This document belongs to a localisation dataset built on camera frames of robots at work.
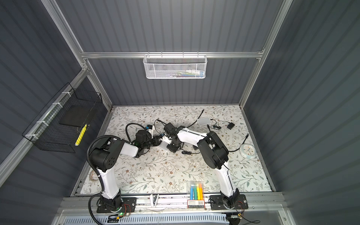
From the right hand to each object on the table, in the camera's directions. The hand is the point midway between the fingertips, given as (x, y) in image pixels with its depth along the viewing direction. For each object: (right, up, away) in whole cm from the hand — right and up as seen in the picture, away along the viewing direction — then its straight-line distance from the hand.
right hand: (173, 148), depth 96 cm
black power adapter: (+43, +15, +10) cm, 47 cm away
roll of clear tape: (-48, -14, -12) cm, 51 cm away
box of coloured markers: (+14, -21, -20) cm, 33 cm away
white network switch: (+23, +19, +13) cm, 33 cm away
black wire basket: (-58, +16, -25) cm, 65 cm away
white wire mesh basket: (-1, +67, +28) cm, 73 cm away
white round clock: (+49, -1, -5) cm, 49 cm away
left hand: (-7, +6, +3) cm, 10 cm away
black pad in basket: (-53, +23, -20) cm, 61 cm away
